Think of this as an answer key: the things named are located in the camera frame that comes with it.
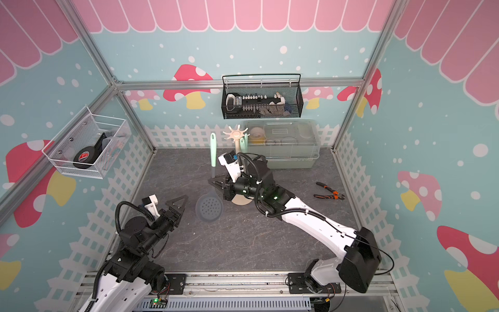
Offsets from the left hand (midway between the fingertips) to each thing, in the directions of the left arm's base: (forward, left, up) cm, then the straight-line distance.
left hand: (188, 205), depth 73 cm
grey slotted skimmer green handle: (-3, -9, +4) cm, 11 cm away
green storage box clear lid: (+42, -40, -5) cm, 58 cm away
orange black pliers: (+17, -66, -19) cm, 70 cm away
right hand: (+2, -10, +13) cm, 16 cm away
